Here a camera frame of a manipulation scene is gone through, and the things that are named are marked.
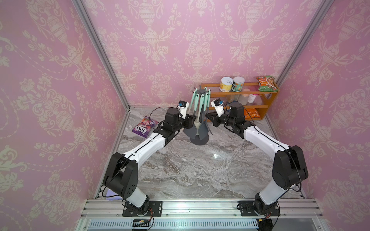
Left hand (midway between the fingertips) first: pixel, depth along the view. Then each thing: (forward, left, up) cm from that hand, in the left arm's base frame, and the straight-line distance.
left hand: (193, 116), depth 83 cm
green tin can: (+18, -27, +10) cm, 34 cm away
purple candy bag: (+7, +35, -21) cm, 41 cm away
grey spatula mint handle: (-2, -7, -9) cm, 12 cm away
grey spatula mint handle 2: (-3, 0, -11) cm, 11 cm away
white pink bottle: (+20, -41, -3) cm, 46 cm away
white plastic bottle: (+20, -35, -4) cm, 40 cm away
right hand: (+2, -9, 0) cm, 9 cm away
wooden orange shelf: (+21, -45, -8) cm, 50 cm away
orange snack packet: (+22, -48, -19) cm, 56 cm away
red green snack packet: (+20, -46, +9) cm, 51 cm away
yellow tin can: (+18, -20, +10) cm, 29 cm away
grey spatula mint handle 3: (+2, -8, +3) cm, 9 cm away
